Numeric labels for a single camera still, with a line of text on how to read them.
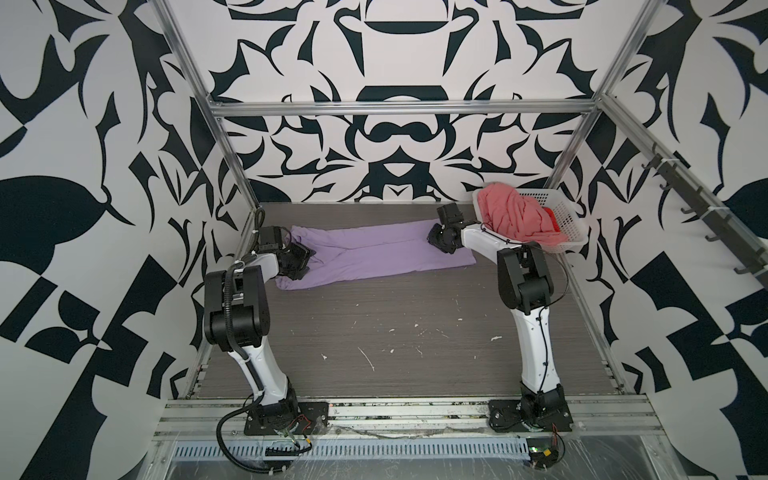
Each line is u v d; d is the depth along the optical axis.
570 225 1.05
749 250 0.53
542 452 0.71
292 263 0.91
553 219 1.10
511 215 1.07
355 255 1.03
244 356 0.53
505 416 0.74
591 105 0.92
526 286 0.61
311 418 0.74
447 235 0.88
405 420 0.75
